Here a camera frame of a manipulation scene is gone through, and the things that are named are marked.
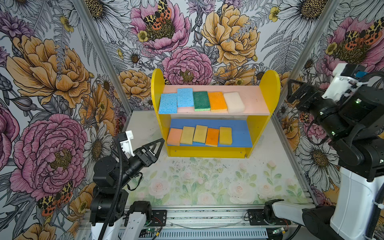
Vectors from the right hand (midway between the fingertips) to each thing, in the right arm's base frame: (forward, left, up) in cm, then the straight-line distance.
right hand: (293, 90), depth 49 cm
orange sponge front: (+11, +23, -40) cm, 48 cm away
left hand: (-8, +45, -19) cm, 50 cm away
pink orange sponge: (+11, +44, -39) cm, 60 cm away
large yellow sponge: (+13, +29, -39) cm, 51 cm away
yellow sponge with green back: (+13, +37, -40) cm, 56 cm away
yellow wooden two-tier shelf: (+21, +20, -38) cm, 48 cm away
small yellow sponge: (+11, +15, -40) cm, 44 cm away
